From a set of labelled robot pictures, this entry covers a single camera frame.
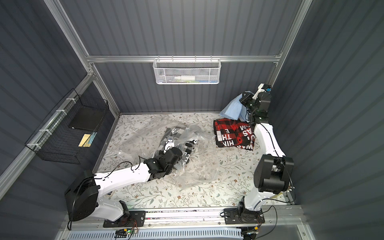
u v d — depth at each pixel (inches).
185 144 36.6
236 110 33.1
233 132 39.1
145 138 41.4
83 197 16.4
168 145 27.4
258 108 24.8
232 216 29.0
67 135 28.9
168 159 24.4
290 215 29.7
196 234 30.3
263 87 28.3
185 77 35.9
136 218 29.0
